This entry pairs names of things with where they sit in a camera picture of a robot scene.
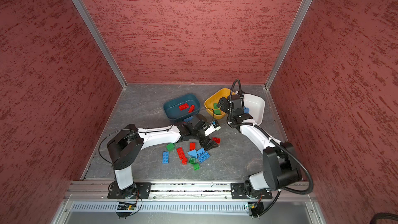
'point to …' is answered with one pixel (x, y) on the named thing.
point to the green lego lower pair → (170, 146)
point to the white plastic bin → (256, 105)
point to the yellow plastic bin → (209, 104)
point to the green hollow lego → (192, 160)
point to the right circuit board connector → (255, 209)
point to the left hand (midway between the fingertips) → (212, 140)
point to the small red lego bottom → (184, 161)
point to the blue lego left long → (165, 157)
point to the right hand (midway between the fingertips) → (223, 105)
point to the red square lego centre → (192, 146)
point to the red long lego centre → (180, 152)
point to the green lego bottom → (196, 166)
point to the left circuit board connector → (124, 206)
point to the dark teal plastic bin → (172, 112)
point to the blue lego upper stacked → (200, 151)
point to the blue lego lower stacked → (203, 156)
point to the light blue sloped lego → (193, 153)
